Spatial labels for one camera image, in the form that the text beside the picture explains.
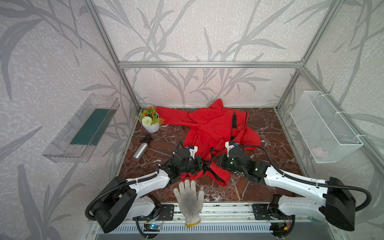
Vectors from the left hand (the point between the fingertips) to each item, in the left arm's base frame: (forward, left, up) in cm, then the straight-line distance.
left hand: (212, 160), depth 78 cm
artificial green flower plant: (+28, +40, +2) cm, 49 cm away
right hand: (+2, +1, +3) cm, 4 cm away
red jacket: (+25, -3, -7) cm, 26 cm away
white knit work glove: (-19, +11, -12) cm, 25 cm away
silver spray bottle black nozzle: (+11, +44, -11) cm, 47 cm away
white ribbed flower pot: (+27, +39, -9) cm, 48 cm away
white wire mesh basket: (+1, -46, +23) cm, 52 cm away
